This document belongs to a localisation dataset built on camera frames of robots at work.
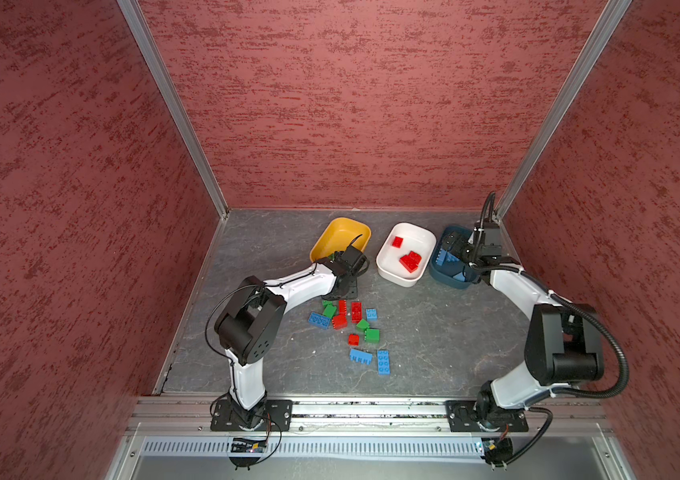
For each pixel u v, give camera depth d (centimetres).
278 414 75
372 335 86
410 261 104
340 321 89
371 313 92
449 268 101
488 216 81
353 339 86
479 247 71
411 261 105
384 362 81
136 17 71
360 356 82
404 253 107
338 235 110
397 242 108
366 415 76
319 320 90
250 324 49
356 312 92
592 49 77
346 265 74
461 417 74
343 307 93
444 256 103
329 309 90
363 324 88
